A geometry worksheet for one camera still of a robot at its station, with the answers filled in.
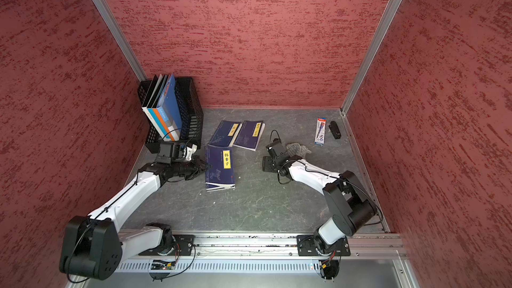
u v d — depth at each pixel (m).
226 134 1.07
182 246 0.74
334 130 1.08
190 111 1.16
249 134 1.07
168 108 0.84
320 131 1.09
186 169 0.73
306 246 0.74
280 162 0.71
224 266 0.77
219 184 0.81
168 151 0.67
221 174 0.84
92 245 0.40
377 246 0.77
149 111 0.81
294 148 0.97
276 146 0.71
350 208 0.45
